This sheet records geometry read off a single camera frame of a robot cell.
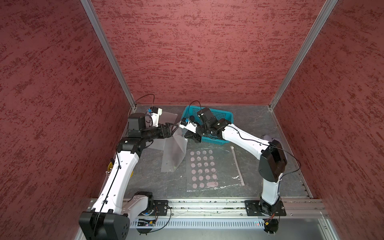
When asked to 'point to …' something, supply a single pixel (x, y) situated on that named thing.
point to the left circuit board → (144, 222)
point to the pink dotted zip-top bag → (203, 169)
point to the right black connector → (271, 225)
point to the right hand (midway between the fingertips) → (186, 137)
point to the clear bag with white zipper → (227, 173)
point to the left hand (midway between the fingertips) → (172, 130)
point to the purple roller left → (267, 137)
